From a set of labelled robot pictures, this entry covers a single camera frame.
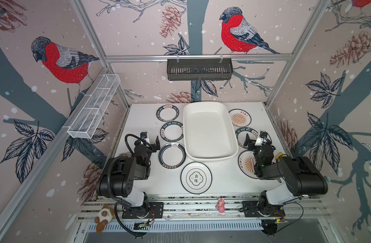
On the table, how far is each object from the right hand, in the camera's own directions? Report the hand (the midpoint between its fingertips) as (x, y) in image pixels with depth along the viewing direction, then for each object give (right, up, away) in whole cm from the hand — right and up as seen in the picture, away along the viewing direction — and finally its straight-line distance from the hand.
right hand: (256, 133), depth 90 cm
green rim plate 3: (-5, -2, +13) cm, 14 cm away
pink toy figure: (-26, -34, -18) cm, 46 cm away
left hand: (-64, 0, +1) cm, 64 cm away
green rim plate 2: (-54, 0, +14) cm, 55 cm away
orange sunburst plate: (-3, +9, +23) cm, 25 cm away
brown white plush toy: (-81, -37, -21) cm, 91 cm away
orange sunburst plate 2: (-7, -18, 0) cm, 19 cm away
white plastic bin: (-28, -2, +7) cm, 29 cm away
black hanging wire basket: (-37, +45, +17) cm, 60 cm away
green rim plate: (-59, +13, +26) cm, 65 cm away
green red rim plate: (-52, -14, +2) cm, 54 cm away
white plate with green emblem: (-37, -24, -7) cm, 45 cm away
